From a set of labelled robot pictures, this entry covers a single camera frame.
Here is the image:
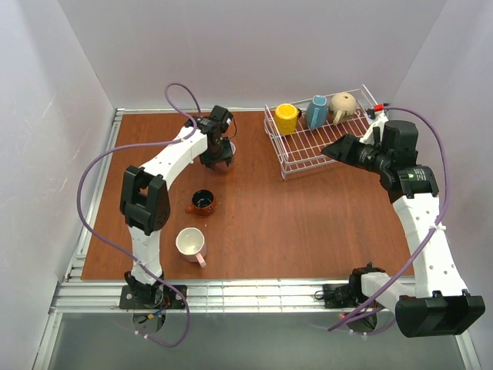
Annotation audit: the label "beige round mug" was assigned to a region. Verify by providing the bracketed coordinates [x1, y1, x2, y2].
[329, 92, 357, 125]

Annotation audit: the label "blue mug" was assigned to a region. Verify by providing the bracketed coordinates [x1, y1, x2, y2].
[304, 95, 328, 130]

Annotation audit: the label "yellow textured cup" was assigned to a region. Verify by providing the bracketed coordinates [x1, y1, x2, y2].
[274, 103, 300, 136]

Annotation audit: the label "white mug brown dots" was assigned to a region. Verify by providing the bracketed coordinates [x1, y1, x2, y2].
[213, 142, 236, 174]

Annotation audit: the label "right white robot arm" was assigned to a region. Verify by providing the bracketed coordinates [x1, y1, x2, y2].
[321, 120, 485, 338]

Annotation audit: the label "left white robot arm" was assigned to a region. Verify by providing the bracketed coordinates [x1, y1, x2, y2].
[120, 106, 234, 307]

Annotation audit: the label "brown black mug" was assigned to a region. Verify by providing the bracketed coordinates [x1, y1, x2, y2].
[185, 190, 216, 217]

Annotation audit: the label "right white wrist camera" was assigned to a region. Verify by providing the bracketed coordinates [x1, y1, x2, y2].
[360, 103, 389, 145]

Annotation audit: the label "white wire dish rack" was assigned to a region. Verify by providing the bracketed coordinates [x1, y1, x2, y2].
[263, 85, 378, 179]

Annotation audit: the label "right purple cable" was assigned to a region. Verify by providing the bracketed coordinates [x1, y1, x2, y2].
[307, 106, 450, 336]

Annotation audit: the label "white mug pink handle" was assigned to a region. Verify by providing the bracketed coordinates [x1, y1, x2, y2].
[175, 227, 207, 268]

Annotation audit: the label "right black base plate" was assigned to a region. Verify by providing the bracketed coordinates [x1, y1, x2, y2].
[314, 284, 366, 308]

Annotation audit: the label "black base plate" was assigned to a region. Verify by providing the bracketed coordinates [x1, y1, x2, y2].
[314, 284, 366, 308]
[119, 285, 185, 311]

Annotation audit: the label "aluminium frame rail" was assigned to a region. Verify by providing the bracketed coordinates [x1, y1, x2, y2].
[49, 279, 347, 314]

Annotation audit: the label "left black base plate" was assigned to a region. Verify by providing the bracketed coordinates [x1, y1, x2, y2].
[119, 285, 185, 311]

